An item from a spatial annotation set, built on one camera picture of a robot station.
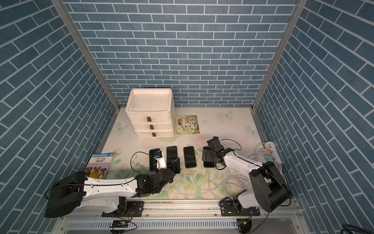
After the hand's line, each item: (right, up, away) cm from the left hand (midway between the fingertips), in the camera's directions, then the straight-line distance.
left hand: (178, 162), depth 80 cm
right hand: (+20, +1, +11) cm, 23 cm away
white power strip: (+60, +7, +16) cm, 63 cm away
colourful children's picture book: (+4, +20, +28) cm, 35 cm away
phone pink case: (+6, -1, +15) cm, 16 cm away
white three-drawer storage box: (-17, +29, +5) cm, 34 cm away
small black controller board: (-28, -28, -8) cm, 41 cm away
